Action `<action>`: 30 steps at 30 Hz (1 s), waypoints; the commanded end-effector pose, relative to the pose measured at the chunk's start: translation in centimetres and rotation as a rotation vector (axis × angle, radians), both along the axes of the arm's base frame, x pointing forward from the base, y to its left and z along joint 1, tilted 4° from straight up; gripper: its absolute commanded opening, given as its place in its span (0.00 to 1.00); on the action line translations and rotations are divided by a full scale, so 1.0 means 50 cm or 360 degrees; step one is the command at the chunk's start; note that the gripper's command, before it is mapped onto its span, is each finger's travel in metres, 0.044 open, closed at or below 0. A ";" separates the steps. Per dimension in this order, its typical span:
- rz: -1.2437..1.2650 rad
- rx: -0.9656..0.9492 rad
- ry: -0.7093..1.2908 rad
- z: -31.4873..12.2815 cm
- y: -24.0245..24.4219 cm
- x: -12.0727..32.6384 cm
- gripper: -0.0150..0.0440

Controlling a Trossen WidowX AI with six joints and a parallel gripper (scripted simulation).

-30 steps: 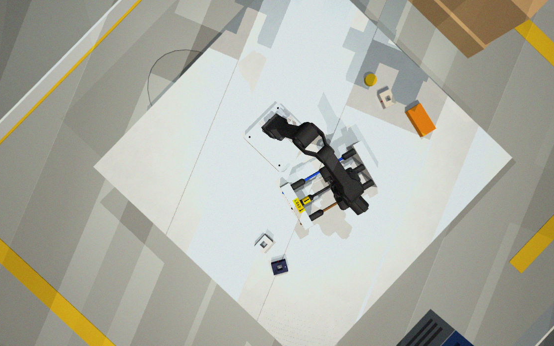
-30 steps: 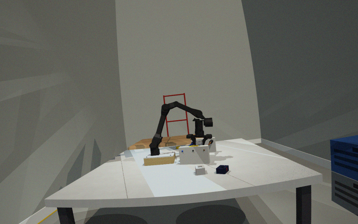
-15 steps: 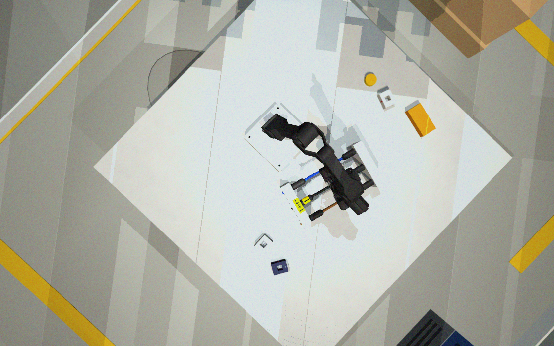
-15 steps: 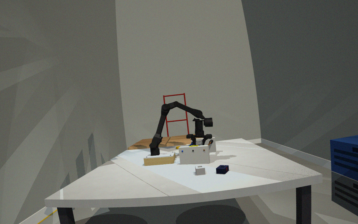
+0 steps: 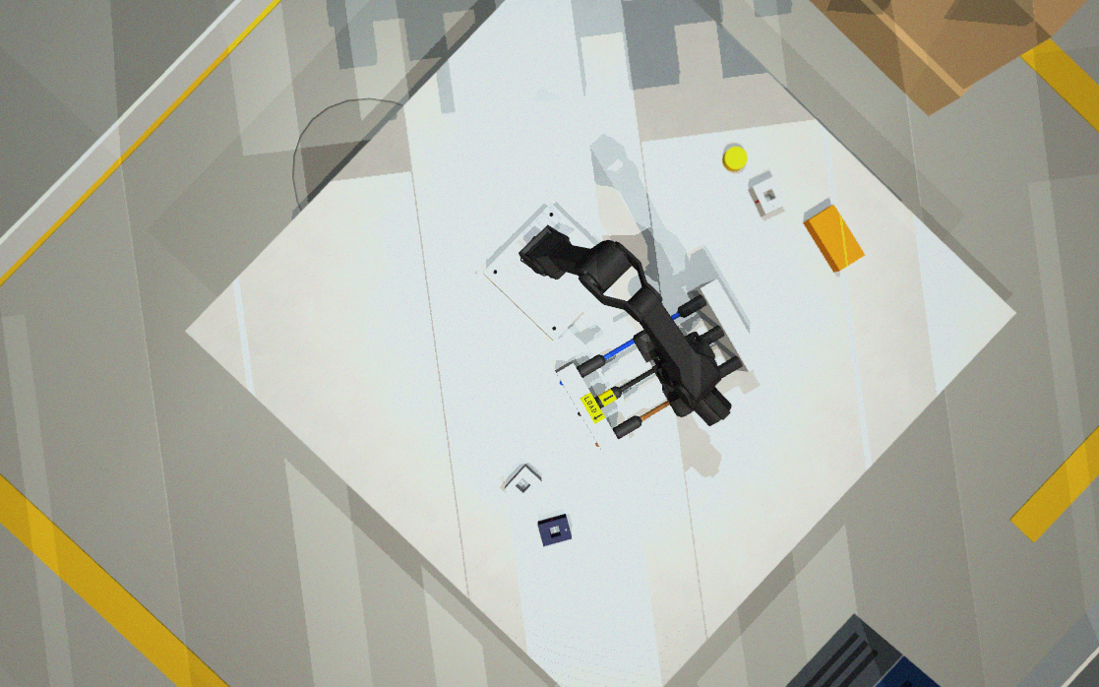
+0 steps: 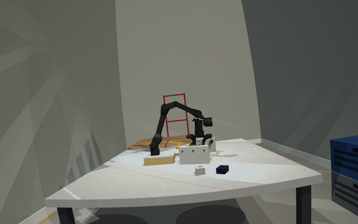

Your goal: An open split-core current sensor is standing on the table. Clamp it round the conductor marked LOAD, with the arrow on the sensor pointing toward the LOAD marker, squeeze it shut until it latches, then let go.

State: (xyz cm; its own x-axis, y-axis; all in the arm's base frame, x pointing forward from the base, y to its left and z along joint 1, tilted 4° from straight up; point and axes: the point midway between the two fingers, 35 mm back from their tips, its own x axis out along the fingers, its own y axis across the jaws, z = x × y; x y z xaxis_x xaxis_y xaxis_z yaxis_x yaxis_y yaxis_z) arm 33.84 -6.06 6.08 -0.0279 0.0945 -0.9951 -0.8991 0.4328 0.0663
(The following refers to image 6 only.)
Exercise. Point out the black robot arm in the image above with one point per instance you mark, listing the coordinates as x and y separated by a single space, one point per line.
154 149

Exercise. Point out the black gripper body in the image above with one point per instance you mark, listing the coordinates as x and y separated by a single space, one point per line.
198 133

